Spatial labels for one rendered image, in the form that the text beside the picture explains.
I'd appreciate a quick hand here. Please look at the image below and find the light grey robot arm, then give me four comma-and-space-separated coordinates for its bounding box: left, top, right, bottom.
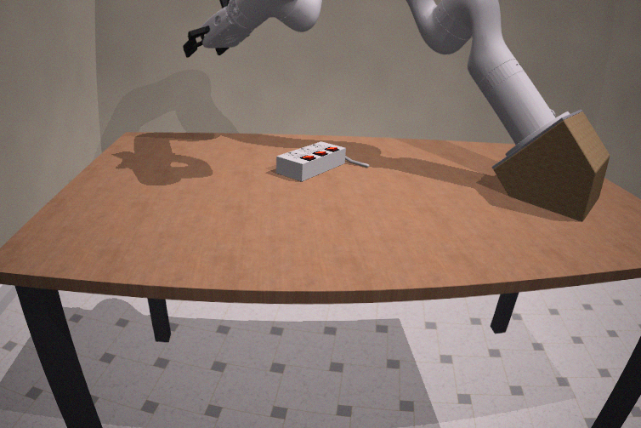
219, 0, 570, 156

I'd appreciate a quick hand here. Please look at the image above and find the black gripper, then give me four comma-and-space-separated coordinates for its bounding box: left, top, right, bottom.
183, 4, 255, 58

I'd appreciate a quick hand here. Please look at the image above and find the white power strip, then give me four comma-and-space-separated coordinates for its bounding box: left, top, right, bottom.
276, 142, 369, 181

